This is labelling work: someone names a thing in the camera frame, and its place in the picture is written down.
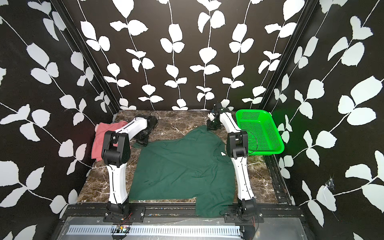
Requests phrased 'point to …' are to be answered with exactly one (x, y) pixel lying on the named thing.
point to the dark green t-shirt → (197, 165)
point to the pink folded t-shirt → (100, 129)
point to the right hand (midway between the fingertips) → (207, 125)
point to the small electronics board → (121, 229)
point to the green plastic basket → (264, 137)
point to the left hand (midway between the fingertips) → (135, 141)
